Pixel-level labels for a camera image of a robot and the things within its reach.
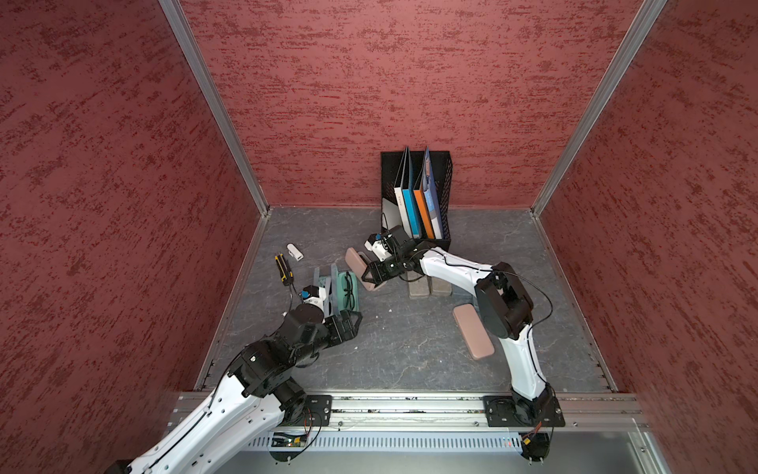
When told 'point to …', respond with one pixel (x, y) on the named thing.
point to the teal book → (409, 197)
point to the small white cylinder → (294, 252)
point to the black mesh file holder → (442, 173)
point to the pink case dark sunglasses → (359, 262)
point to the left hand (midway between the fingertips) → (348, 327)
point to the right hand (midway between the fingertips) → (371, 279)
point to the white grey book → (400, 197)
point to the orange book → (419, 194)
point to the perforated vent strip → (420, 440)
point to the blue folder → (431, 197)
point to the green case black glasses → (347, 291)
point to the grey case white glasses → (330, 284)
